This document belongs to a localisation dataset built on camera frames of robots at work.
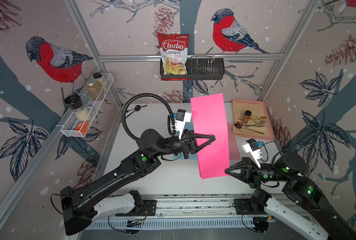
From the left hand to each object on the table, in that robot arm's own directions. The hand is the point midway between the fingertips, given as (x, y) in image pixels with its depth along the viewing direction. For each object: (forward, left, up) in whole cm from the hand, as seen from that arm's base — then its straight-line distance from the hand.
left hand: (214, 140), depth 44 cm
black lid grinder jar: (+21, +57, -12) cm, 62 cm away
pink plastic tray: (+38, -53, -47) cm, 80 cm away
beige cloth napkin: (+43, -39, -42) cm, 71 cm away
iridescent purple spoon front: (+40, -31, -48) cm, 69 cm away
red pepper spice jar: (+43, -35, -41) cm, 69 cm away
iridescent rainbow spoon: (+40, -38, -48) cm, 73 cm away
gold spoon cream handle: (+46, -49, -47) cm, 82 cm away
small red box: (+14, +54, -13) cm, 57 cm away
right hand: (-5, -6, -12) cm, 15 cm away
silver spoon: (+42, -48, -47) cm, 80 cm away
